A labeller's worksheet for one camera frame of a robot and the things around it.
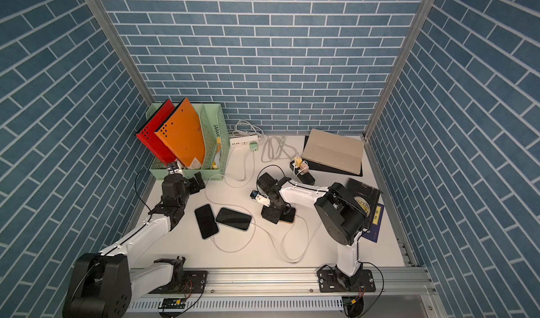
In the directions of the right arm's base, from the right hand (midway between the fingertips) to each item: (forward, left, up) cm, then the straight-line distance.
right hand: (275, 209), depth 92 cm
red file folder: (+14, +52, +29) cm, 62 cm away
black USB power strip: (+16, -13, +3) cm, 21 cm away
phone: (-8, +29, +1) cm, 30 cm away
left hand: (+6, +34, +14) cm, 37 cm away
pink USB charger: (+20, -11, +8) cm, 24 cm away
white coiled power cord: (+36, +5, +1) cm, 37 cm away
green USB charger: (+34, +15, +3) cm, 38 cm away
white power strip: (+36, +22, +3) cm, 43 cm away
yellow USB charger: (+23, -9, +7) cm, 25 cm away
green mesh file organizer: (+36, +36, +7) cm, 51 cm away
